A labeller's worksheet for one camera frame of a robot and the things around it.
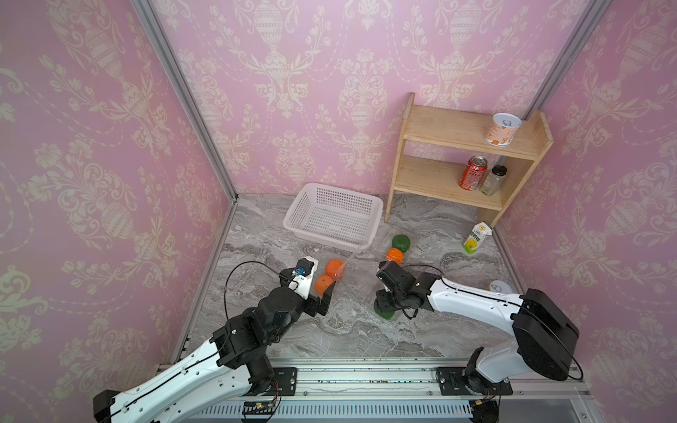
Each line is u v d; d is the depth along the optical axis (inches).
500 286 33.9
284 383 28.9
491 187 34.9
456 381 28.6
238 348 18.8
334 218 44.3
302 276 22.2
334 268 35.2
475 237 37.4
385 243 41.3
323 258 39.3
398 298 28.0
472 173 34.4
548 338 16.7
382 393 28.8
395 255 37.4
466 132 31.3
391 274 26.1
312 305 23.7
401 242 39.3
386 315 32.0
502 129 28.1
